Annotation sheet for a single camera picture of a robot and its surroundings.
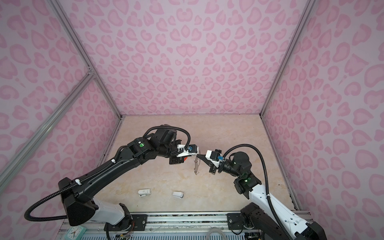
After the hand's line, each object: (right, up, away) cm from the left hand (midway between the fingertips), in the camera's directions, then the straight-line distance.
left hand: (190, 149), depth 70 cm
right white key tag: (-7, -26, +10) cm, 28 cm away
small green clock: (-53, -39, -1) cm, 66 cm away
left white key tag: (-25, -25, +9) cm, 37 cm away
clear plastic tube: (+12, -38, 0) cm, 40 cm away
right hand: (+5, -2, -4) cm, 6 cm away
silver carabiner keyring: (+3, -7, -1) cm, 8 cm away
